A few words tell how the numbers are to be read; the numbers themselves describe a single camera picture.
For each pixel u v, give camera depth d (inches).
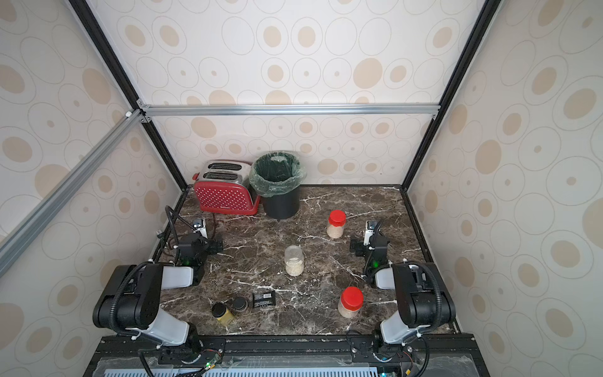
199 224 32.0
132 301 17.7
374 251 28.1
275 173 41.8
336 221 36.3
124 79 32.2
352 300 28.6
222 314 28.7
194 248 28.5
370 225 32.2
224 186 38.0
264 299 32.8
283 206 42.4
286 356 29.0
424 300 17.9
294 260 33.4
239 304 32.3
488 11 26.9
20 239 20.5
